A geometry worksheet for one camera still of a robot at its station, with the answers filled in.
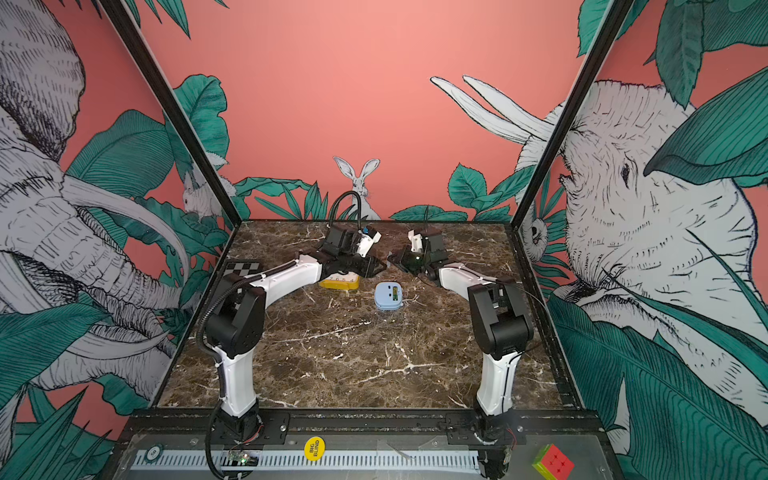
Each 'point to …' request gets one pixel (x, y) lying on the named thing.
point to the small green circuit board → (239, 458)
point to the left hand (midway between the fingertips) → (385, 260)
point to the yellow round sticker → (314, 448)
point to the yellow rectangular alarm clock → (338, 281)
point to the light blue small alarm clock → (383, 296)
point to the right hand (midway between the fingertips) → (386, 254)
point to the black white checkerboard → (242, 267)
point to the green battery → (395, 293)
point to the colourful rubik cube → (553, 462)
